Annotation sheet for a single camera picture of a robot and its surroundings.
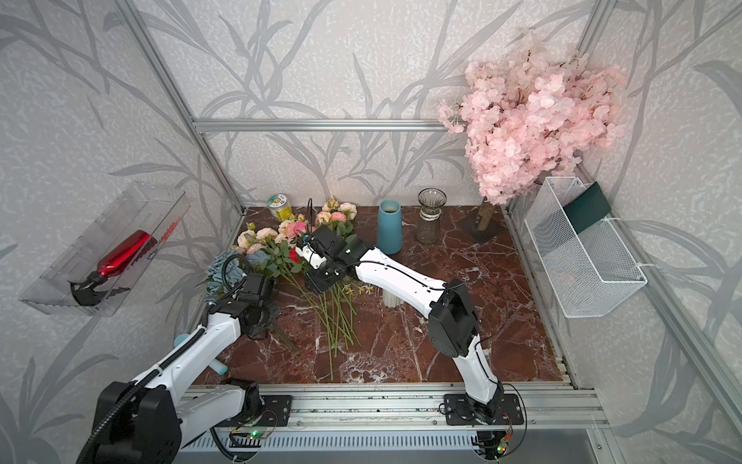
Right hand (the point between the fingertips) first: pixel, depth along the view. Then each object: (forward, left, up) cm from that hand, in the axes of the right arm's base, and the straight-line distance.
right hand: (312, 279), depth 80 cm
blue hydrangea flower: (-1, +22, +5) cm, 23 cm away
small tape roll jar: (+38, +21, -9) cm, 45 cm away
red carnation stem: (+16, +12, -11) cm, 23 cm away
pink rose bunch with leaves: (+33, -3, -10) cm, 34 cm away
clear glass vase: (+26, -36, -7) cm, 45 cm away
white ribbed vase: (-1, -22, -12) cm, 25 cm away
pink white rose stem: (+25, +14, -8) cm, 29 cm away
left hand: (-4, +14, -12) cm, 19 cm away
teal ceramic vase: (+21, -22, -3) cm, 30 cm away
